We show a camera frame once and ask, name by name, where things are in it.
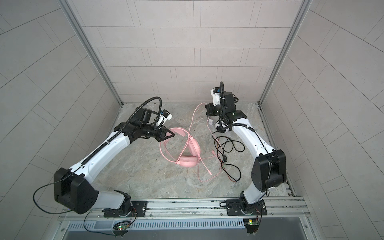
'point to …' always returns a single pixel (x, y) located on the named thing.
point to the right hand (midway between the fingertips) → (205, 105)
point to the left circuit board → (122, 226)
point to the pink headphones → (194, 147)
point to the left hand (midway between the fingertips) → (176, 132)
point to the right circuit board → (252, 224)
